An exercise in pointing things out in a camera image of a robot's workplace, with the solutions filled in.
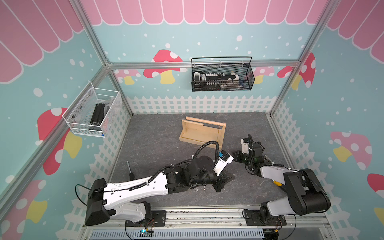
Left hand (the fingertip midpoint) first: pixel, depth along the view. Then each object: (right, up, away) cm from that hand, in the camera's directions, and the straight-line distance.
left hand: (232, 180), depth 62 cm
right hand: (+7, +7, +32) cm, 33 cm away
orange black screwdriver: (-54, -6, +27) cm, 61 cm away
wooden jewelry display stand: (-10, +19, +47) cm, 52 cm away
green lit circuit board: (-40, -30, +11) cm, 51 cm away
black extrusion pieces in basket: (-61, +27, +8) cm, 68 cm away
